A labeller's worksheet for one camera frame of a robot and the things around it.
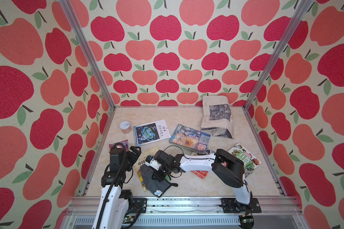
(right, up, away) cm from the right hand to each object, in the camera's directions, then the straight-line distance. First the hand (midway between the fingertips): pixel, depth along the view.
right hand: (152, 179), depth 83 cm
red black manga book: (+30, +2, +1) cm, 30 cm away
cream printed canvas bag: (+46, +38, +24) cm, 64 cm away
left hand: (-8, +15, -2) cm, 17 cm away
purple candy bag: (-21, +19, +15) cm, 32 cm away
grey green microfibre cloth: (+4, -3, -4) cm, 6 cm away
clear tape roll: (-22, +30, +19) cm, 42 cm away
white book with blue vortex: (-4, +25, +22) cm, 34 cm away
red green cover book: (+61, +9, +5) cm, 62 cm away
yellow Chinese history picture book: (-8, +8, +8) cm, 14 cm away
